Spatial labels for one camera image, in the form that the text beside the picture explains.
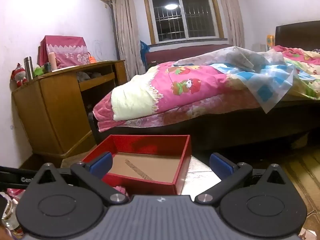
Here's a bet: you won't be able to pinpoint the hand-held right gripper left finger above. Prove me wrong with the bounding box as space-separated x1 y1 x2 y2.
27 152 128 204

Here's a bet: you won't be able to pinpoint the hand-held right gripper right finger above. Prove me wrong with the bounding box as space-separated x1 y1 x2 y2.
194 152 290 204

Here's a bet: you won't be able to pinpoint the red cardboard box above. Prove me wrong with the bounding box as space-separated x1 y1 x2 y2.
82 134 192 196

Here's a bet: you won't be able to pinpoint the clear plastic bottle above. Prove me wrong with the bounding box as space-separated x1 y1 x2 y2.
0 192 21 230

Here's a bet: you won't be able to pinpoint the wooden desk cabinet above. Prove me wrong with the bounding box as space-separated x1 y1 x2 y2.
12 60 128 159

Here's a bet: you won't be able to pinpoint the pink cartoon quilt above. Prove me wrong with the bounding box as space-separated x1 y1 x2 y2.
93 45 320 133

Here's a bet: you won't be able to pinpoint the grey items on shelf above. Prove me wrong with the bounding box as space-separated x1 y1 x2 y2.
77 71 102 82

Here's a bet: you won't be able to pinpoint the blue checked bed sheet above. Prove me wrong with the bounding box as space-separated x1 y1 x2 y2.
175 46 302 113

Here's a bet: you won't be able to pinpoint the red plush doll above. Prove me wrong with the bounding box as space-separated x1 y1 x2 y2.
10 64 28 88

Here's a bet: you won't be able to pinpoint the steel thermos flask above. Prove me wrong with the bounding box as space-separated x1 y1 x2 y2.
24 57 35 82

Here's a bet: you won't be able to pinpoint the blue plastic bag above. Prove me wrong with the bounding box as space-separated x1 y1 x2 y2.
139 40 151 68

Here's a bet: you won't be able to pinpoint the pink floral cloth cover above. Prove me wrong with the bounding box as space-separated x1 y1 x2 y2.
37 35 90 69

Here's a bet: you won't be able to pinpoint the maroon sofa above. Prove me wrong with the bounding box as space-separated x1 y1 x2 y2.
145 44 233 72

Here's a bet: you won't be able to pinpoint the beige curtain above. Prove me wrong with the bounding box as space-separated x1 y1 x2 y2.
111 0 147 78
219 0 246 48

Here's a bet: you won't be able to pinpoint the dark wooden headboard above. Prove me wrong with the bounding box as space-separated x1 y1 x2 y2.
275 20 320 51

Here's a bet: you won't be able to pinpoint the black bed frame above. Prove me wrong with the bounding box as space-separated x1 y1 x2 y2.
87 97 320 153

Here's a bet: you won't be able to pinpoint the wooden frame window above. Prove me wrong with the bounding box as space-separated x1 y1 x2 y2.
142 0 225 45

